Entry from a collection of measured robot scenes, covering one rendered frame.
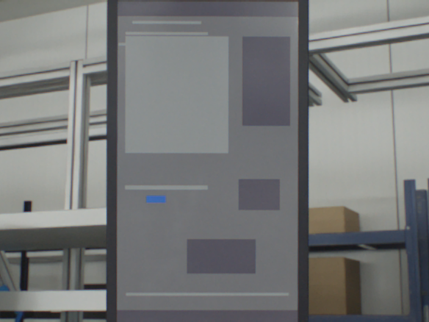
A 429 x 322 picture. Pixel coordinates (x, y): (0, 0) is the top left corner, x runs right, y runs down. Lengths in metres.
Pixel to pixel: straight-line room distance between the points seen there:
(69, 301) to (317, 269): 2.86
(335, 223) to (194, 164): 3.25
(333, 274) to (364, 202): 0.67
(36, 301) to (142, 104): 0.64
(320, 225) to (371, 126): 0.83
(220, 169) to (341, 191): 3.73
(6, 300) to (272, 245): 0.73
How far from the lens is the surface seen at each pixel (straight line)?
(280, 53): 1.11
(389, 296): 4.68
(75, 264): 2.13
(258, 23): 1.12
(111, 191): 1.10
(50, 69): 2.31
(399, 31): 1.98
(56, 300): 1.59
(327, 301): 4.28
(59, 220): 1.60
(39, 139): 2.90
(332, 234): 4.26
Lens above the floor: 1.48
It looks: 11 degrees up
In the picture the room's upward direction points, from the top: straight up
